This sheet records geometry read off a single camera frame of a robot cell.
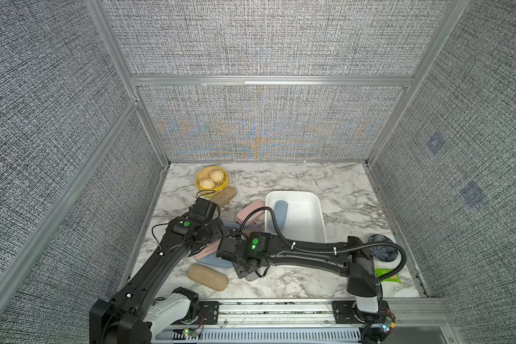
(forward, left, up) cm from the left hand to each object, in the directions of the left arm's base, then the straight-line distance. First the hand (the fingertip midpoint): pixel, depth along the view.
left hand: (219, 232), depth 79 cm
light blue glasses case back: (+15, -25, -10) cm, 31 cm away
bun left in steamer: (+30, +9, -7) cm, 32 cm away
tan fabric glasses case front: (-13, +5, -10) cm, 17 cm away
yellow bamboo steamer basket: (+39, +11, -9) cm, 41 cm away
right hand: (-11, -8, -1) cm, 14 cm away
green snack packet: (-14, -61, -12) cm, 63 cm away
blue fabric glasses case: (+7, -4, -8) cm, 11 cm away
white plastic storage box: (+14, -34, -13) cm, 39 cm away
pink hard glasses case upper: (-1, -13, +13) cm, 19 cm away
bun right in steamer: (+34, +4, -7) cm, 35 cm away
